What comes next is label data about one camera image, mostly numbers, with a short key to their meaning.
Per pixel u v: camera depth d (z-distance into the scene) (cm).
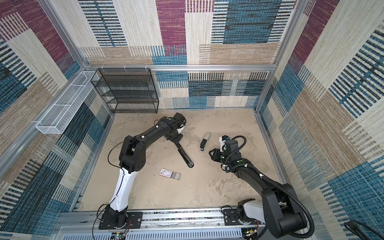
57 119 71
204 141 96
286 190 41
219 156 77
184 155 94
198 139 103
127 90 109
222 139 82
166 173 87
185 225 73
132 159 60
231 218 74
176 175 87
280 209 41
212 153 88
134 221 73
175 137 89
